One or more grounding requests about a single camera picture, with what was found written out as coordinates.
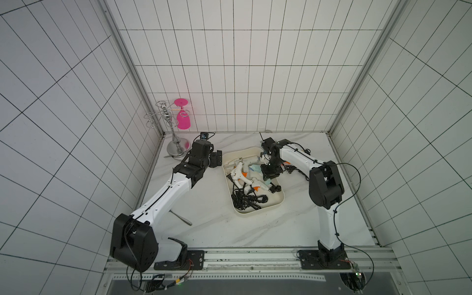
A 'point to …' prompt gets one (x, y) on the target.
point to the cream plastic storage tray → (255, 201)
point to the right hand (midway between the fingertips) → (261, 177)
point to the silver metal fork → (182, 219)
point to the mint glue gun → (257, 168)
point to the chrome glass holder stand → (176, 147)
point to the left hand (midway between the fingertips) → (208, 156)
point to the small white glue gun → (237, 176)
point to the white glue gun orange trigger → (249, 188)
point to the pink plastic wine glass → (183, 117)
